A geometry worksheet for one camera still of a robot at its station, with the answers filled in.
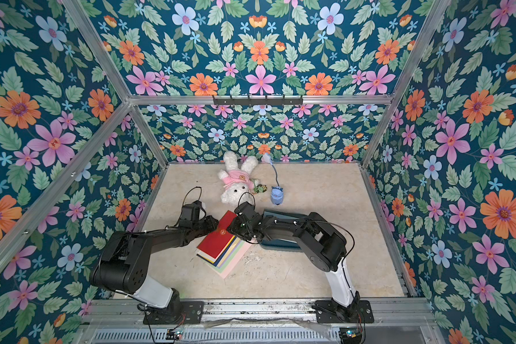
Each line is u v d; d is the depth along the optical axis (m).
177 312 0.69
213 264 0.84
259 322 0.73
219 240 0.92
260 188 1.07
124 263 0.46
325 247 0.51
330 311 0.71
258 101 0.93
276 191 0.98
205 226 0.86
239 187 0.97
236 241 0.91
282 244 0.89
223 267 0.84
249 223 0.72
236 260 0.86
